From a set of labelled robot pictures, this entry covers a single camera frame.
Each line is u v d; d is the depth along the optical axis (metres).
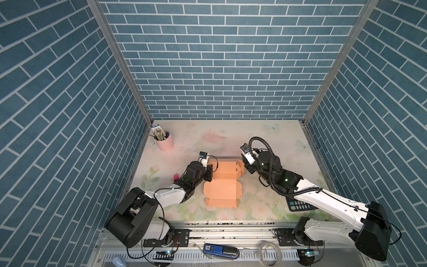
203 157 0.77
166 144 1.01
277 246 0.69
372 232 0.38
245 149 0.63
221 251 0.67
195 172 0.68
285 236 0.74
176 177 0.91
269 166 0.54
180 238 0.74
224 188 0.87
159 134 0.91
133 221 0.42
